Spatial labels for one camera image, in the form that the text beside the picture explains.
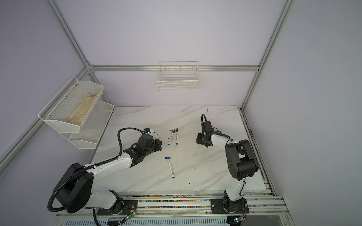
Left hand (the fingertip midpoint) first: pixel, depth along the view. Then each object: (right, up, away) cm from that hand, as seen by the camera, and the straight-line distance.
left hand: (161, 142), depth 88 cm
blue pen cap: (+3, -11, +4) cm, 12 cm away
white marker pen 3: (+7, -17, -2) cm, 19 cm away
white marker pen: (+6, +5, +17) cm, 19 cm away
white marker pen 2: (+9, +3, +14) cm, 17 cm away
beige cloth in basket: (-44, +18, -11) cm, 49 cm away
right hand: (+25, +1, +10) cm, 27 cm away
